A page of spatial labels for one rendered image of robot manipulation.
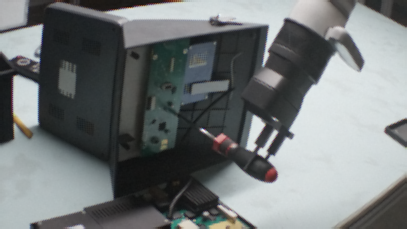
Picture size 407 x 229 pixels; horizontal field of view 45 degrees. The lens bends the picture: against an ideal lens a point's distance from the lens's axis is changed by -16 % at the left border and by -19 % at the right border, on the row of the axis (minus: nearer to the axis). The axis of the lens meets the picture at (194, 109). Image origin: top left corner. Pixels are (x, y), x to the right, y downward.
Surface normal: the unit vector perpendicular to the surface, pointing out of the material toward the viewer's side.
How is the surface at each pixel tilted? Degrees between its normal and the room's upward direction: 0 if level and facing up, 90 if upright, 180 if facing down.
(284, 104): 90
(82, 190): 0
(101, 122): 90
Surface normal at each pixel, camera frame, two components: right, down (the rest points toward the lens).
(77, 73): -0.47, 0.33
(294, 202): 0.14, -0.89
